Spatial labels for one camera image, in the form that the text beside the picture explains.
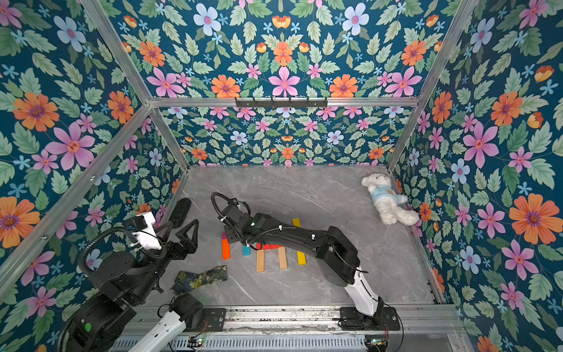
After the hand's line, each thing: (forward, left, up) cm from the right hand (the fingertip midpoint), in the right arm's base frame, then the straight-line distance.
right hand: (236, 223), depth 84 cm
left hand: (-13, +5, +22) cm, 26 cm away
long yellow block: (-8, -25, -12) cm, 29 cm away
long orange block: (-5, +6, -13) cm, 15 cm away
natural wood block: (-10, -9, -12) cm, 18 cm away
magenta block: (+1, +9, -13) cm, 15 cm away
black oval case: (+10, +31, -9) cm, 34 cm away
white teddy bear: (+16, -63, -5) cm, 65 cm away
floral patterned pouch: (-19, +17, -10) cm, 28 cm away
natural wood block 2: (-8, -18, -13) cm, 23 cm away
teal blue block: (-6, -3, -12) cm, 14 cm away
